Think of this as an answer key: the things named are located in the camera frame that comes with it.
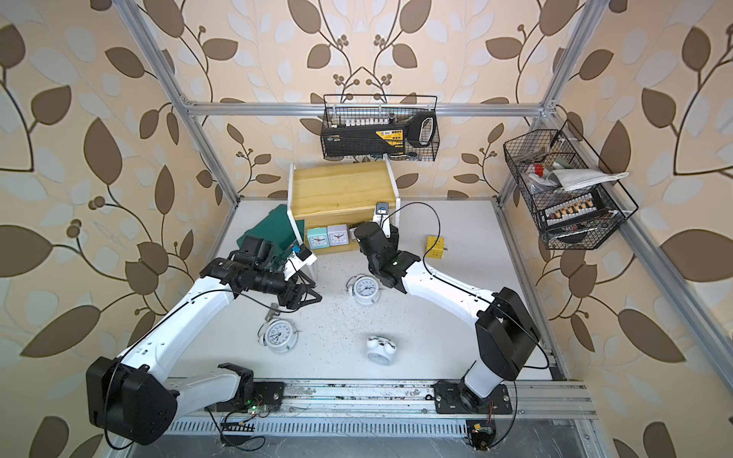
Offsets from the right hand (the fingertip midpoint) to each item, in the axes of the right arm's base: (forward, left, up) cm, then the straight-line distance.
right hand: (377, 227), depth 84 cm
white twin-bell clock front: (-31, 0, -14) cm, 34 cm away
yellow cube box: (+3, -21, -17) cm, 27 cm away
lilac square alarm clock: (-1, +12, -2) cm, 12 cm away
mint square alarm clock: (-2, +18, -2) cm, 18 cm away
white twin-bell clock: (-11, +5, -19) cm, 22 cm away
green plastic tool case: (+14, +38, -16) cm, 43 cm away
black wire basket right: (+16, -48, +12) cm, 52 cm away
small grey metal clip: (-16, +34, -21) cm, 43 cm away
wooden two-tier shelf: (+1, +13, +11) cm, 17 cm away
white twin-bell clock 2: (-25, +30, -19) cm, 43 cm away
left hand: (-18, +17, -4) cm, 25 cm away
